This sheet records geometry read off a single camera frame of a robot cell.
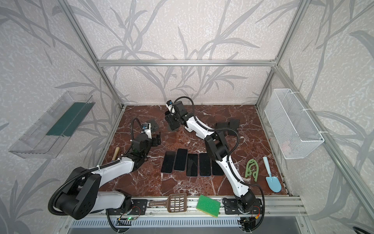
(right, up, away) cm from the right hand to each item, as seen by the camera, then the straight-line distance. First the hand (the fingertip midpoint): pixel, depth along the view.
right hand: (169, 114), depth 102 cm
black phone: (+1, -31, -8) cm, 32 cm away
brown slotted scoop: (+9, -47, -26) cm, 55 cm away
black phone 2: (+5, -5, -9) cm, 12 cm away
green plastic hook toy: (+53, -32, -15) cm, 64 cm away
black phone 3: (+10, -28, -14) cm, 33 cm away
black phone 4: (+25, -32, -13) cm, 42 cm away
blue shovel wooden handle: (-32, -25, -10) cm, 42 cm away
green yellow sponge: (+25, -47, -29) cm, 61 cm away
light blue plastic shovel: (+63, -39, -20) cm, 77 cm away
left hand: (-7, -11, -13) cm, 18 cm away
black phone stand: (+37, -7, -3) cm, 38 cm away
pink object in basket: (+65, -18, -29) cm, 73 cm away
